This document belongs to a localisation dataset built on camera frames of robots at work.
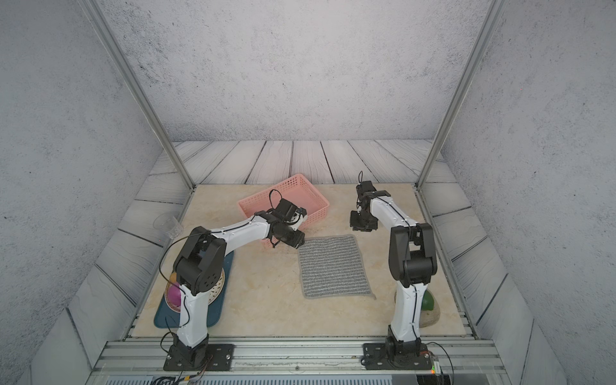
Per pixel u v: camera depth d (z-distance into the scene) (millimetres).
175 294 787
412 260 531
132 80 848
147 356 756
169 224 1025
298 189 1185
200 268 531
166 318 808
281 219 771
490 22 717
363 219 844
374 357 727
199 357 650
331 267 933
